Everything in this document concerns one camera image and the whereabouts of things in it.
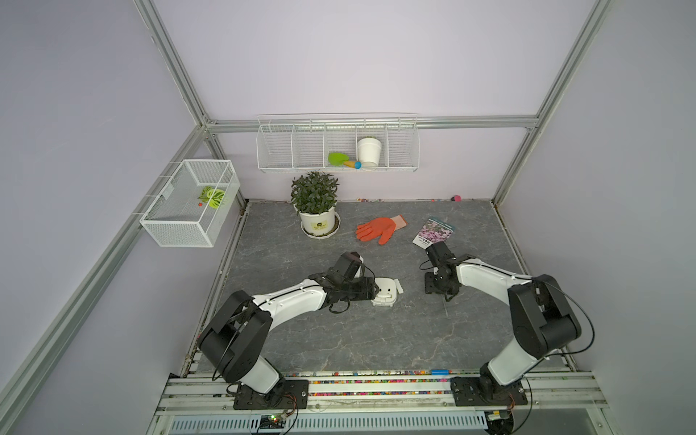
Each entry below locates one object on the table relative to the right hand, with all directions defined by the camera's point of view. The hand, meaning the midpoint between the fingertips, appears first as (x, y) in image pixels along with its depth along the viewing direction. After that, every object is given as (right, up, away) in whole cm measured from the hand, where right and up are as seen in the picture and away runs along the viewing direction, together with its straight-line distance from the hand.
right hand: (434, 285), depth 94 cm
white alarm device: (-17, -2, -5) cm, 18 cm away
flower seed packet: (+4, +19, +15) cm, 24 cm away
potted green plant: (-43, +31, +2) cm, 53 cm away
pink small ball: (+19, +34, +30) cm, 49 cm away
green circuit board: (-50, -31, -23) cm, 63 cm away
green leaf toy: (-71, +30, -14) cm, 78 cm away
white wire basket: (-78, +26, -12) cm, 83 cm away
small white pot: (-23, +46, -3) cm, 52 cm away
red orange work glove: (-16, +20, +18) cm, 31 cm away
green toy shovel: (-34, +46, +4) cm, 57 cm away
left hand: (-22, -1, -8) cm, 24 cm away
